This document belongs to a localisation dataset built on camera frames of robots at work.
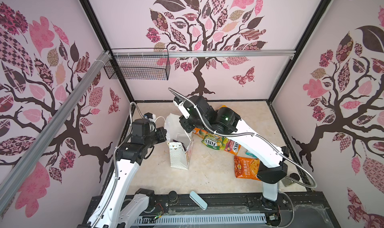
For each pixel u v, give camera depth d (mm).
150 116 663
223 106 1141
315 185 725
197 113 431
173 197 670
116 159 463
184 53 942
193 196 727
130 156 474
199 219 699
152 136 609
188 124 553
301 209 725
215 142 921
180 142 792
